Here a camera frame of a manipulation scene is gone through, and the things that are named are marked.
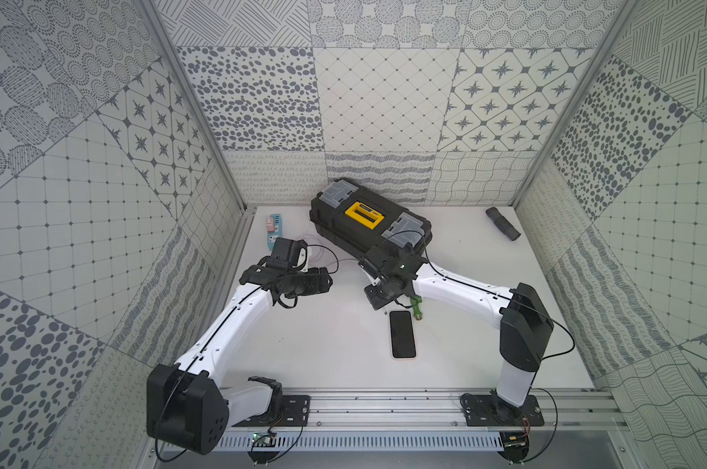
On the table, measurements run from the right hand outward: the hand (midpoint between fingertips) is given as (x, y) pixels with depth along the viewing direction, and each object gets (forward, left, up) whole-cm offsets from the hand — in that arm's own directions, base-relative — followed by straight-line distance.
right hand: (380, 297), depth 84 cm
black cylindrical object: (+36, -49, -7) cm, 61 cm away
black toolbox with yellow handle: (+24, +8, +8) cm, 26 cm away
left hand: (+3, +19, +6) cm, 20 cm away
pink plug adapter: (+30, +41, -2) cm, 51 cm away
